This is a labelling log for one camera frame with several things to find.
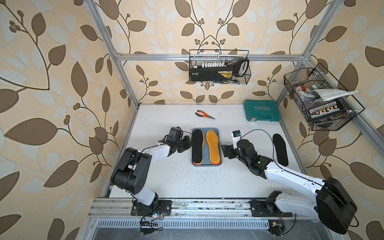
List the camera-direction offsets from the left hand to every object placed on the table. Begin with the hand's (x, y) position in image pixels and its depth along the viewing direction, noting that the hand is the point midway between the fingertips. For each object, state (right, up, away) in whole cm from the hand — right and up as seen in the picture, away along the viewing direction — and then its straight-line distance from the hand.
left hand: (195, 142), depth 91 cm
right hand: (+19, 0, -6) cm, 20 cm away
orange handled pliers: (+7, +18, +23) cm, 30 cm away
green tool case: (+50, +21, +21) cm, 58 cm away
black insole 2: (+56, -3, +6) cm, 56 cm away
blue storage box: (+7, -11, -1) cm, 14 cm away
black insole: (+1, -3, +3) cm, 4 cm away
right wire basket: (+60, +35, -6) cm, 70 cm away
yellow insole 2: (+11, 0, +6) cm, 13 cm away
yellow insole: (+3, -12, -4) cm, 13 cm away
